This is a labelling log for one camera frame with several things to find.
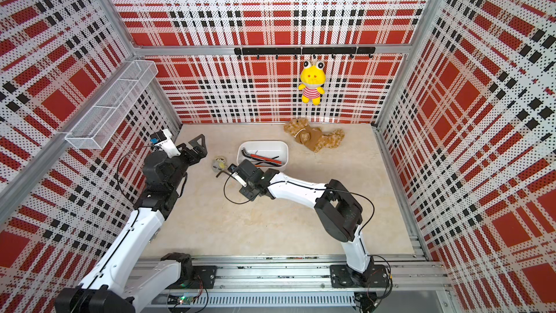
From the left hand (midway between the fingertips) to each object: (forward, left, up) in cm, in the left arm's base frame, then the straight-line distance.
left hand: (198, 139), depth 76 cm
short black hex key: (+14, -11, -29) cm, 35 cm away
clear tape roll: (+7, +1, -25) cm, 26 cm away
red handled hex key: (+13, -19, -29) cm, 37 cm away
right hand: (-6, -17, -21) cm, 28 cm away
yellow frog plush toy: (+31, -42, +5) cm, 53 cm away
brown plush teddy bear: (+18, -43, -19) cm, 51 cm away
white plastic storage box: (+15, -19, -29) cm, 38 cm away
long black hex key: (-1, 0, -23) cm, 23 cm away
